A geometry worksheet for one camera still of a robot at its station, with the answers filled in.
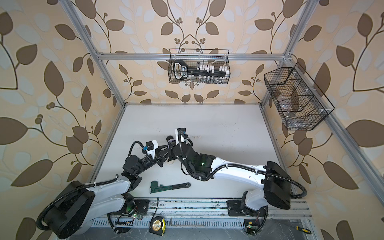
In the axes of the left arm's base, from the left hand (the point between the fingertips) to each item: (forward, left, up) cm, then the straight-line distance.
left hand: (172, 147), depth 73 cm
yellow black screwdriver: (-30, -60, -19) cm, 70 cm away
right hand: (0, +1, +2) cm, 2 cm away
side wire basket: (+20, -63, +13) cm, 68 cm away
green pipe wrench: (-14, +10, -20) cm, 27 cm away
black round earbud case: (+18, +7, -20) cm, 27 cm away
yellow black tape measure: (-31, +5, -18) cm, 36 cm away
